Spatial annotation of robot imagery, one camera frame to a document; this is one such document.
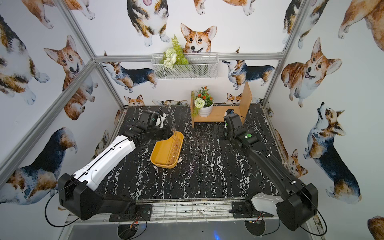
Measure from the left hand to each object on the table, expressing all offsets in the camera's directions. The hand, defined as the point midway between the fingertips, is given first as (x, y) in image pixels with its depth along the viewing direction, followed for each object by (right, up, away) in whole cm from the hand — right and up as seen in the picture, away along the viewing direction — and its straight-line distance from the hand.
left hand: (172, 129), depth 80 cm
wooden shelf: (+43, +12, +20) cm, 48 cm away
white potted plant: (+17, +15, +13) cm, 26 cm away
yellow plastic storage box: (-7, -16, +15) cm, 24 cm away
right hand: (+28, +2, -1) cm, 28 cm away
